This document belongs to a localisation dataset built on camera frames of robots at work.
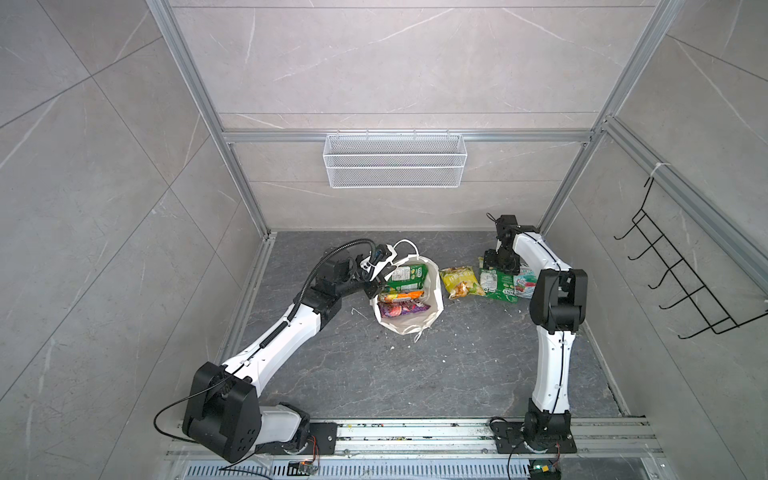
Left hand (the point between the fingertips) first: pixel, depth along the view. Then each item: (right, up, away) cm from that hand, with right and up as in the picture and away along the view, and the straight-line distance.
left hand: (392, 258), depth 77 cm
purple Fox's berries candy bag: (+1, -15, +11) cm, 19 cm away
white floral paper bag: (+6, -19, +7) cm, 21 cm away
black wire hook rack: (+66, -12, -19) cm, 69 cm away
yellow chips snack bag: (+23, -8, +21) cm, 33 cm away
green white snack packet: (+6, -6, +17) cm, 19 cm away
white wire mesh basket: (-9, +33, +24) cm, 42 cm away
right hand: (+37, -3, +27) cm, 46 cm away
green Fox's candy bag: (+36, -9, +24) cm, 44 cm away
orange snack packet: (-1, -12, +11) cm, 16 cm away
